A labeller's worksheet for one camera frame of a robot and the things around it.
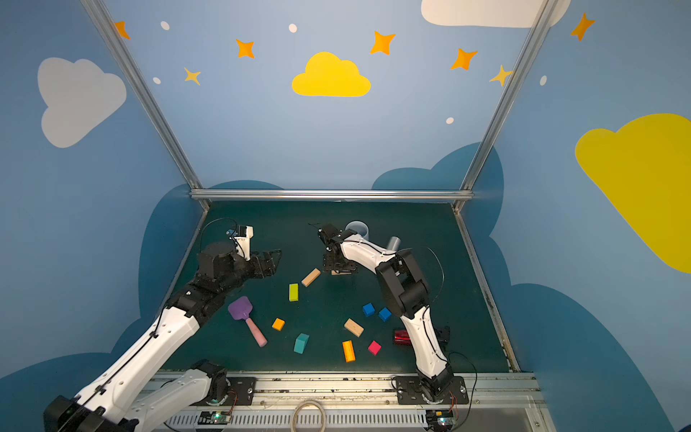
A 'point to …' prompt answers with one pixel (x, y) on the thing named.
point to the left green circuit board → (220, 418)
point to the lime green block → (293, 292)
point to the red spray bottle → (401, 338)
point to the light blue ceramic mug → (360, 228)
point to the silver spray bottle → (394, 243)
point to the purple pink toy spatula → (240, 308)
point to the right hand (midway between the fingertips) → (339, 266)
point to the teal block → (300, 343)
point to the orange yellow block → (348, 351)
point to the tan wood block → (354, 328)
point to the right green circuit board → (444, 418)
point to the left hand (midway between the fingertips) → (274, 252)
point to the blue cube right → (385, 314)
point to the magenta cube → (374, 347)
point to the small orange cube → (278, 324)
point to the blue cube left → (369, 310)
